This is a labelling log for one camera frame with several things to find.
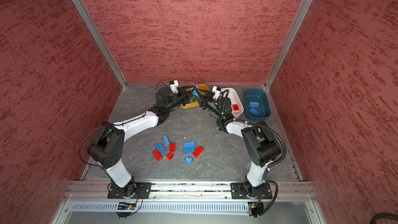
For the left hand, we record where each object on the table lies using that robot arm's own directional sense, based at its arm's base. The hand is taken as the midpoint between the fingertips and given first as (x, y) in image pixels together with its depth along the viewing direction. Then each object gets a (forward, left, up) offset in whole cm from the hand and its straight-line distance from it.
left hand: (197, 90), depth 81 cm
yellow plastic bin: (+2, -2, +1) cm, 3 cm away
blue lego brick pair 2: (-23, +5, -27) cm, 35 cm away
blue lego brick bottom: (-21, +22, -27) cm, 41 cm away
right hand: (-2, +3, 0) cm, 3 cm away
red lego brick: (-21, +14, -26) cm, 36 cm away
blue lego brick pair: (-19, +4, -26) cm, 33 cm away
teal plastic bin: (+8, -47, -26) cm, 54 cm away
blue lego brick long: (+5, -38, -24) cm, 45 cm away
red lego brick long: (-26, +22, -26) cm, 43 cm away
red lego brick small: (-26, +15, -26) cm, 40 cm away
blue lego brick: (-2, +1, 0) cm, 2 cm away
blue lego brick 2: (+10, -39, -24) cm, 47 cm away
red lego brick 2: (-24, 0, -25) cm, 35 cm away
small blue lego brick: (-29, +4, -24) cm, 38 cm away
